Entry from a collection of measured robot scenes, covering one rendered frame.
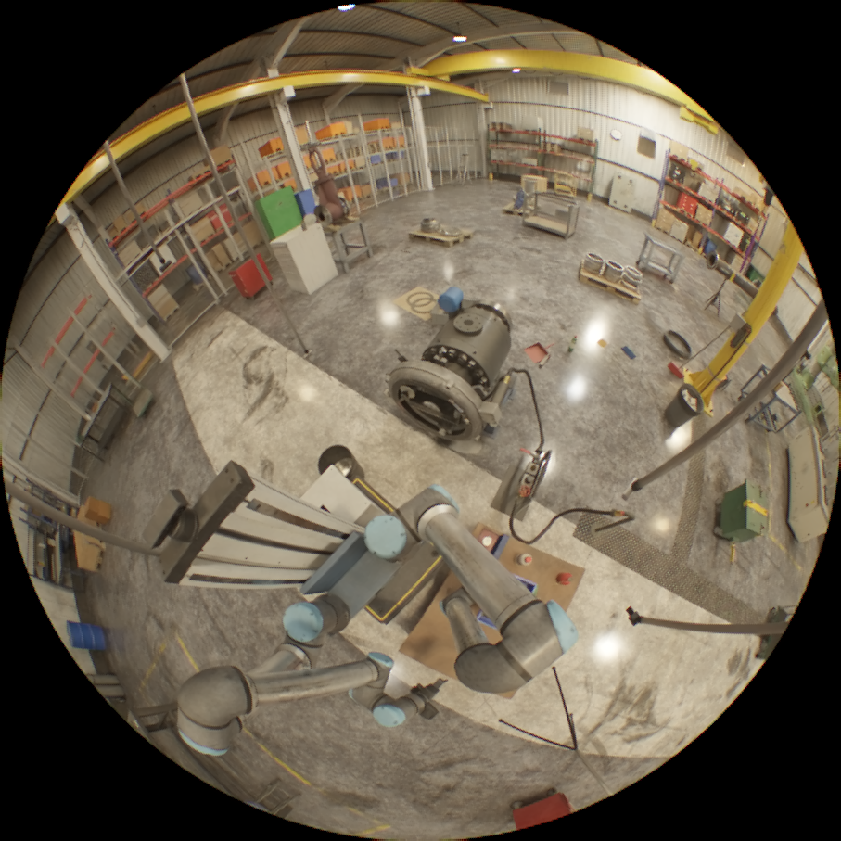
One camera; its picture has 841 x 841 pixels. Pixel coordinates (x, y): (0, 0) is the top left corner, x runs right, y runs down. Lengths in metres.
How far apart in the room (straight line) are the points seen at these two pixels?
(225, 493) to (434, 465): 1.94
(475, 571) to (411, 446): 1.83
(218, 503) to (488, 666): 0.58
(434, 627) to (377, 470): 1.40
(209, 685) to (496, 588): 0.63
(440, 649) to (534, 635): 1.24
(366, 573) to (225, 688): 0.81
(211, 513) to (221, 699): 0.38
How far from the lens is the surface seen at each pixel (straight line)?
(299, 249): 4.90
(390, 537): 0.89
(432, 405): 1.74
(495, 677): 0.57
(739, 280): 7.97
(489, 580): 0.63
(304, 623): 1.04
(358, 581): 1.21
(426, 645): 1.76
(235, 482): 0.52
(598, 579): 2.47
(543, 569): 1.75
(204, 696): 0.63
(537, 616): 0.57
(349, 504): 1.41
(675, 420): 3.48
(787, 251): 3.84
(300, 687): 0.73
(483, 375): 1.85
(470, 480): 2.22
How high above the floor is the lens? 2.12
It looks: 59 degrees down
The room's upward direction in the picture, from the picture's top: 13 degrees counter-clockwise
